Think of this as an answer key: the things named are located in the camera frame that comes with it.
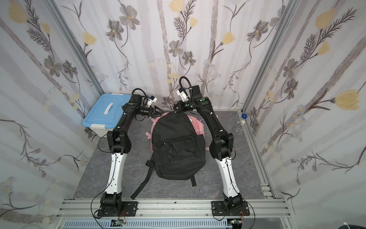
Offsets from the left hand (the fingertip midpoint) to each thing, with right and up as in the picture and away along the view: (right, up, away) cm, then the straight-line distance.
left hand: (163, 111), depth 97 cm
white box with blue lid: (-40, -3, -2) cm, 40 cm away
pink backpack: (+26, -9, +9) cm, 29 cm away
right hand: (+10, +4, -11) cm, 15 cm away
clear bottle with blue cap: (+57, -13, +9) cm, 59 cm away
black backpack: (+11, -25, -8) cm, 29 cm away
